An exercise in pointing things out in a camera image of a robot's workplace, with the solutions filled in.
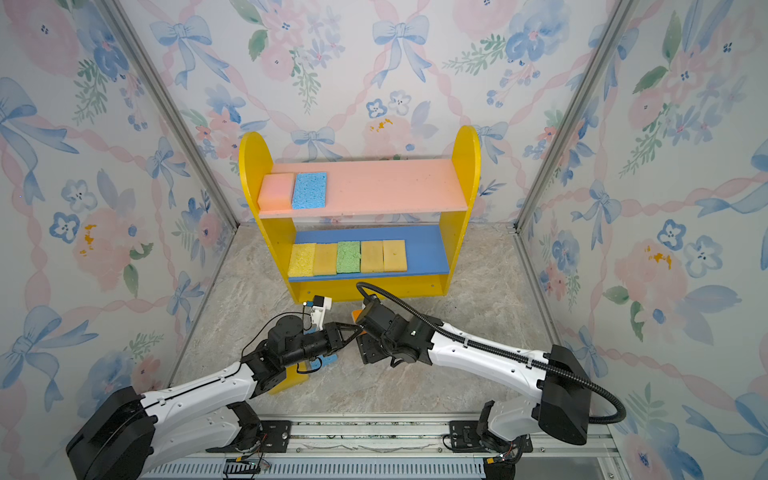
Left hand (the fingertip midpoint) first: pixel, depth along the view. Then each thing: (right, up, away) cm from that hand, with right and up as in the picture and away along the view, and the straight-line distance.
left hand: (363, 330), depth 74 cm
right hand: (+1, -4, +2) cm, 4 cm away
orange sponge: (-2, +3, +3) cm, 5 cm away
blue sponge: (-9, -6, -4) cm, 11 cm away
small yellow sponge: (+8, +19, +16) cm, 26 cm away
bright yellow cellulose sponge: (-20, +16, +15) cm, 30 cm away
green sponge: (-6, +18, +16) cm, 25 cm away
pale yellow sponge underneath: (+1, +18, +16) cm, 24 cm away
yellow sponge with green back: (-13, +17, +16) cm, 27 cm away
